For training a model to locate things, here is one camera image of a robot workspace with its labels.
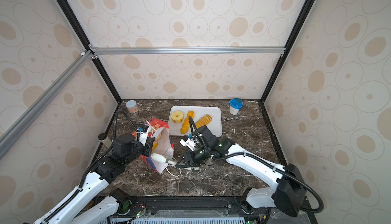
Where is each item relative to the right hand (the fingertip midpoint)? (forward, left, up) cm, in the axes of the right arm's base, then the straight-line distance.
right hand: (180, 167), depth 67 cm
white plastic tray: (+37, -20, -20) cm, 47 cm away
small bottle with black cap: (+21, +47, -10) cm, 53 cm away
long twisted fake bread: (+35, +1, -17) cm, 39 cm away
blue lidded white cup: (+47, -34, -10) cm, 58 cm away
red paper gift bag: (+19, +13, -13) cm, 27 cm away
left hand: (+14, +12, +3) cm, 18 cm away
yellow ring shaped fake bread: (+41, +7, -15) cm, 44 cm away
